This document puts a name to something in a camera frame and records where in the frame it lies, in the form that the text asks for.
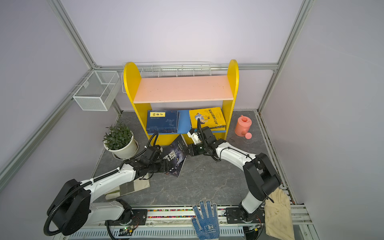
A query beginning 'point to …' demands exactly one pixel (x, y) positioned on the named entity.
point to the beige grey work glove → (142, 182)
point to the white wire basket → (171, 69)
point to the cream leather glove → (278, 216)
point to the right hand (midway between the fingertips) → (185, 152)
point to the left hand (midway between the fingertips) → (166, 166)
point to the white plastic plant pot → (127, 152)
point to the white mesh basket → (99, 91)
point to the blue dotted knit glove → (206, 225)
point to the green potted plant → (117, 136)
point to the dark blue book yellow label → (162, 121)
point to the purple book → (215, 127)
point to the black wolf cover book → (174, 155)
